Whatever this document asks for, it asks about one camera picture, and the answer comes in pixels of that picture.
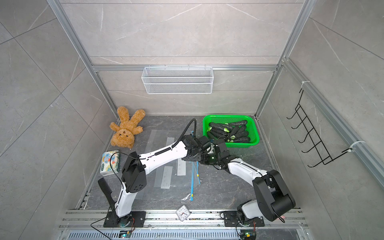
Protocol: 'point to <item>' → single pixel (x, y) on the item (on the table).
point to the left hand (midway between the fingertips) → (196, 156)
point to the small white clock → (182, 213)
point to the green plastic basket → (224, 119)
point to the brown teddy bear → (124, 133)
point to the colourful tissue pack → (110, 162)
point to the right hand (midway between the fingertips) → (197, 158)
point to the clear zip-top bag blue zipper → (192, 166)
